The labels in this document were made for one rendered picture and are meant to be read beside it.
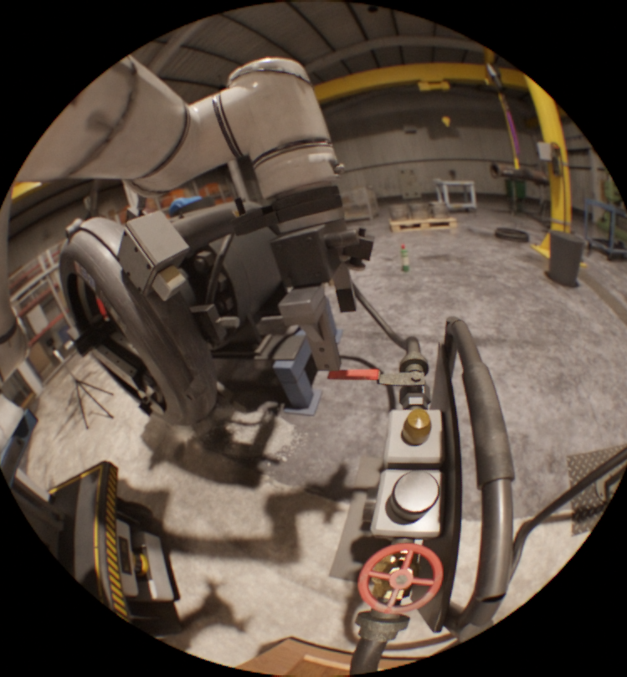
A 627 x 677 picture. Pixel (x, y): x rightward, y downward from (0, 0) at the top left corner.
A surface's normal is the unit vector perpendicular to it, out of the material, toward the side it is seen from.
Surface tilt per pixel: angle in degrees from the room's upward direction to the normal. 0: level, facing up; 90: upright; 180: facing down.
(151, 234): 68
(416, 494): 0
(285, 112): 90
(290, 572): 0
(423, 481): 0
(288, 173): 89
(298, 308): 90
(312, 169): 89
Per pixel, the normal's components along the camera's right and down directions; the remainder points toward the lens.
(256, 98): 0.10, 0.51
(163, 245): 0.76, -0.34
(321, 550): -0.25, -0.80
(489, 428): -0.63, -0.71
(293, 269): -0.29, 0.59
